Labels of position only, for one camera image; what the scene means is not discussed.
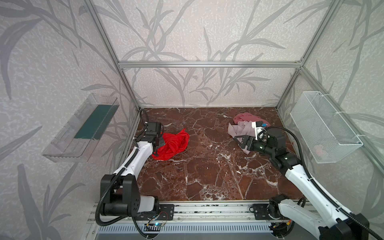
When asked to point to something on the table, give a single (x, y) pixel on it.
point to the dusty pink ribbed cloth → (246, 116)
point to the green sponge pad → (97, 123)
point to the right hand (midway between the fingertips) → (238, 133)
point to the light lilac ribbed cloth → (242, 128)
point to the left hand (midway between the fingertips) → (158, 137)
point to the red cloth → (174, 143)
